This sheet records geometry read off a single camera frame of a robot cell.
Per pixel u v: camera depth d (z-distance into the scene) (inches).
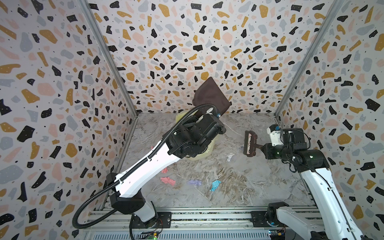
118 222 29.4
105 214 17.1
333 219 14.9
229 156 37.8
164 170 16.4
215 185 33.5
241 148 40.4
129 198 15.9
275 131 24.7
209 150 38.7
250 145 32.9
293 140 20.0
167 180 33.7
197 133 17.0
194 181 33.8
